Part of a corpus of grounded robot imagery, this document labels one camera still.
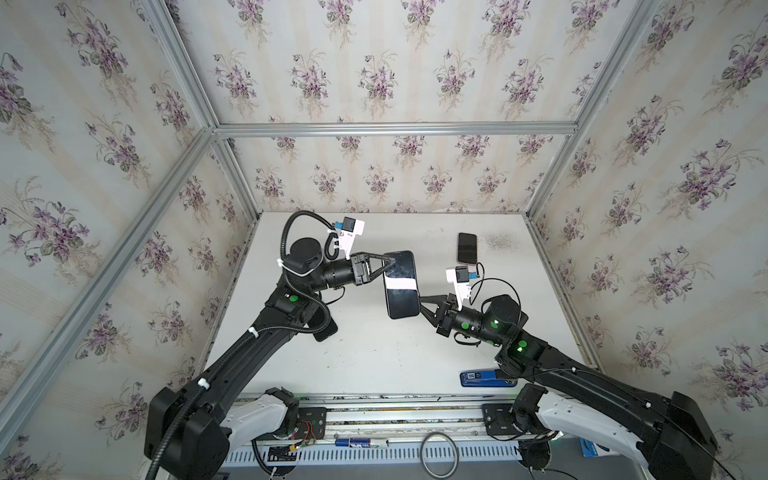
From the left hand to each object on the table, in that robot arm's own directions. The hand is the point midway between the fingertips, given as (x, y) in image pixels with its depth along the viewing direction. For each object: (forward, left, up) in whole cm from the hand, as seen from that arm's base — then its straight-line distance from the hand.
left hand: (395, 262), depth 64 cm
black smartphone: (-7, -2, -6) cm, 9 cm away
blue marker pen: (-29, +8, -32) cm, 44 cm away
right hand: (-5, -6, -7) cm, 11 cm away
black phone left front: (0, +18, -35) cm, 39 cm away
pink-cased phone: (+32, -30, -35) cm, 56 cm away
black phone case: (-2, -1, -2) cm, 4 cm away
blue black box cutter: (-16, -27, -29) cm, 43 cm away
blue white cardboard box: (-31, -46, -32) cm, 64 cm away
